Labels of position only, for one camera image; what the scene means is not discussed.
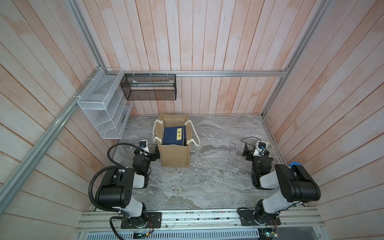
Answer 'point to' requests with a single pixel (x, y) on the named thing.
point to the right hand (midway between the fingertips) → (253, 144)
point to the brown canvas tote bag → (175, 156)
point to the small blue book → (175, 135)
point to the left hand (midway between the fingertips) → (150, 146)
